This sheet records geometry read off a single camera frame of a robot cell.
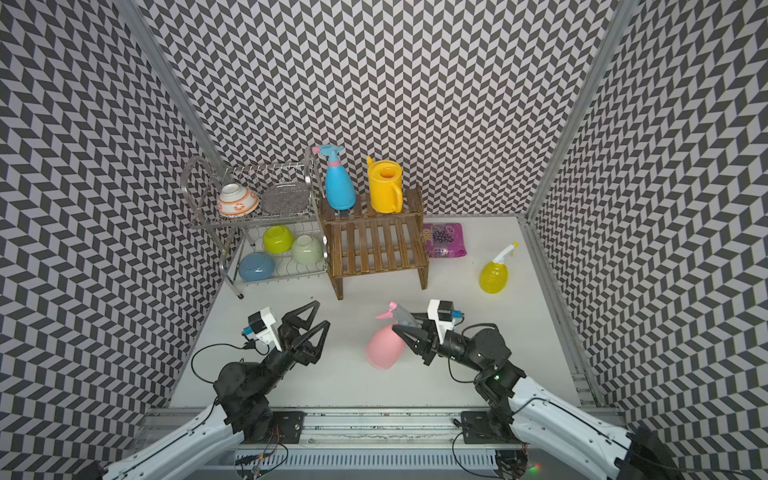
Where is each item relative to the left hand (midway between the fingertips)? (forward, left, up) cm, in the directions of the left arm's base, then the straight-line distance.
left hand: (325, 315), depth 65 cm
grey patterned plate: (+33, +15, +6) cm, 36 cm away
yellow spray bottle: (+21, -46, -16) cm, 53 cm away
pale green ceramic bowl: (+31, +14, -15) cm, 37 cm away
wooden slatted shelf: (+31, -4, -12) cm, 34 cm away
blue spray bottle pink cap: (+33, 0, +7) cm, 34 cm away
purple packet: (+38, -32, -20) cm, 54 cm away
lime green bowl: (+36, +25, -16) cm, 47 cm away
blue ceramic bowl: (+23, +28, -14) cm, 39 cm away
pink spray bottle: (-6, -13, -4) cm, 15 cm away
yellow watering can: (+31, -13, +10) cm, 35 cm away
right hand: (-2, -16, -1) cm, 16 cm away
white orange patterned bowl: (+30, +27, +7) cm, 41 cm away
